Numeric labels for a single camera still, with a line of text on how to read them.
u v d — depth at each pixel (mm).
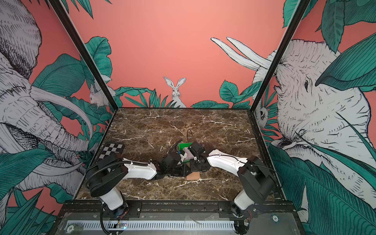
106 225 700
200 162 635
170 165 701
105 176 457
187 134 1041
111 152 922
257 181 442
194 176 833
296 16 718
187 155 856
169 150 966
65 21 729
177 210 752
